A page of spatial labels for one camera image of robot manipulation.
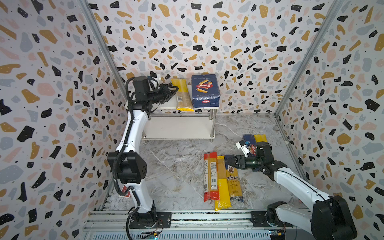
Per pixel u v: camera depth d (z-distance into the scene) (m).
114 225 0.74
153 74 0.72
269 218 0.67
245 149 0.76
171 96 0.71
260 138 1.04
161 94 0.70
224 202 0.77
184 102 0.76
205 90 0.76
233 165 0.72
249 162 0.72
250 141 1.04
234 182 0.85
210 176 0.85
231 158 0.73
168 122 1.09
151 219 0.66
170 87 0.75
